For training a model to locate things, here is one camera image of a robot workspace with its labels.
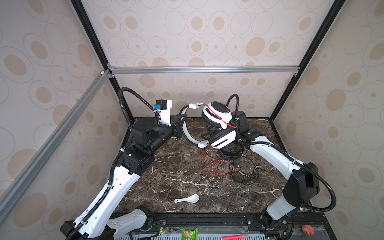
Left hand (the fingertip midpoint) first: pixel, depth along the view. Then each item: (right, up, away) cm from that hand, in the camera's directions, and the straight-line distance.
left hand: (189, 115), depth 56 cm
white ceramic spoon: (+1, -43, +25) cm, 50 cm away
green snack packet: (-1, -54, +12) cm, 55 cm away
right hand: (+8, -6, +21) cm, 24 cm away
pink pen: (+20, -56, +13) cm, 61 cm away
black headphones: (+28, -19, +46) cm, 57 cm away
